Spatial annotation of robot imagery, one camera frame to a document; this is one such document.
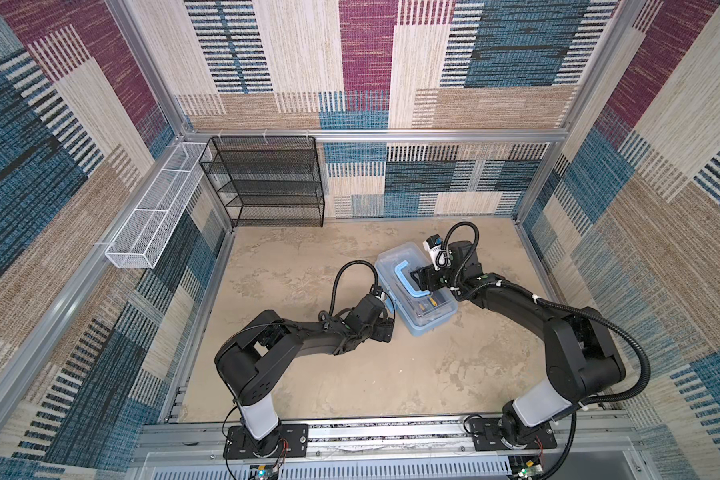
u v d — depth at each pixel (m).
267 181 1.11
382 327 0.83
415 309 0.88
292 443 0.73
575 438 0.72
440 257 0.81
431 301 0.87
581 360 0.45
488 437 0.73
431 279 0.81
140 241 0.70
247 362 0.48
